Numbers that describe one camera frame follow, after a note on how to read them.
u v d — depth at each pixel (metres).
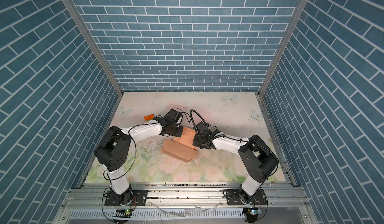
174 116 0.76
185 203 0.73
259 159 0.46
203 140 0.69
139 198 0.74
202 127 0.72
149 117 1.05
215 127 0.81
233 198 0.74
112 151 0.49
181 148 0.90
